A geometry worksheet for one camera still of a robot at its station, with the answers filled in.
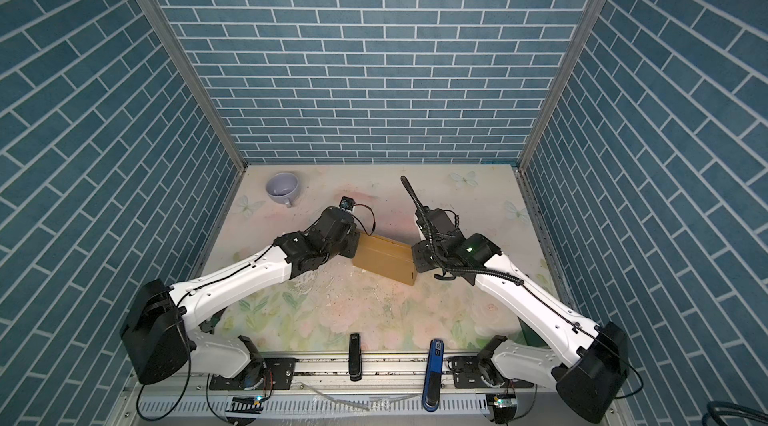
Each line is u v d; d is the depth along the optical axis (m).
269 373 0.73
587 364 0.38
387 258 0.79
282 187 1.09
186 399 0.95
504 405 0.74
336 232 0.62
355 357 0.75
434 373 0.73
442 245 0.56
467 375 0.73
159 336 0.40
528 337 0.78
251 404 0.72
